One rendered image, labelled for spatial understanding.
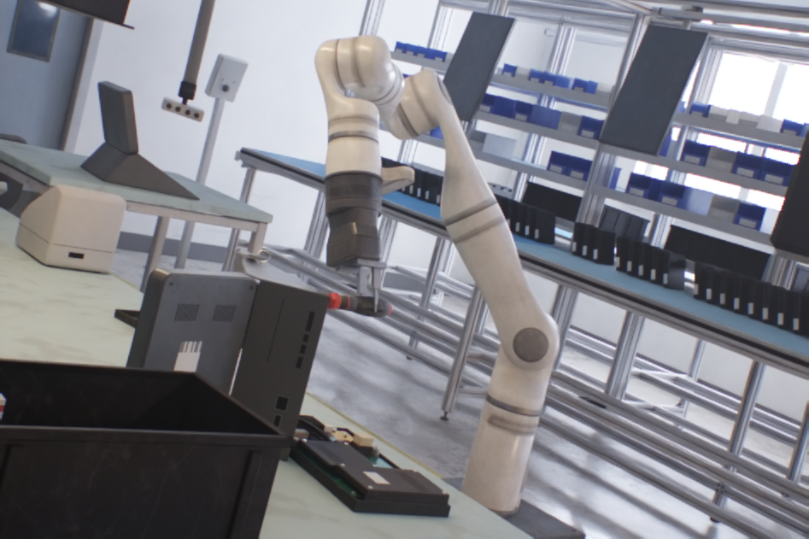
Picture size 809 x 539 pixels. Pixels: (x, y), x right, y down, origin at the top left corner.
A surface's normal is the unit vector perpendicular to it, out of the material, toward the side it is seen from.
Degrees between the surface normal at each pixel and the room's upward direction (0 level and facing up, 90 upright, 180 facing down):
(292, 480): 0
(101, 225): 90
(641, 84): 79
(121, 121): 110
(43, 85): 90
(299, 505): 0
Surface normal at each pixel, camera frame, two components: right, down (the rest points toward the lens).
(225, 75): 0.51, 0.47
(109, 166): -0.58, -0.65
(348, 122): -0.15, -0.26
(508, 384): 0.11, -0.91
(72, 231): 0.55, 0.23
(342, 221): -0.79, 0.00
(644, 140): -0.69, -0.30
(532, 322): 0.02, -0.06
